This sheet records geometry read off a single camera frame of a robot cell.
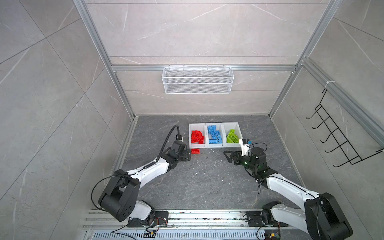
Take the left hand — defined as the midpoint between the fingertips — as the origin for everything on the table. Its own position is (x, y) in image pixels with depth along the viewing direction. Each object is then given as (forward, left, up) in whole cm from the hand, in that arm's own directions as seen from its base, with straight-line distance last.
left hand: (184, 148), depth 90 cm
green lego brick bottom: (+10, -33, -4) cm, 35 cm away
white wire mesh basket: (+41, -10, +21) cm, 48 cm away
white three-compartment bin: (+16, -28, -2) cm, 33 cm away
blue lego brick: (+18, -19, -3) cm, 26 cm away
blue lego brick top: (+15, -22, -7) cm, 28 cm away
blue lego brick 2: (+9, -24, -6) cm, 26 cm away
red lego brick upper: (+2, -7, -7) cm, 10 cm away
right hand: (-5, -26, +3) cm, 27 cm away
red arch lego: (+12, -8, -4) cm, 15 cm away
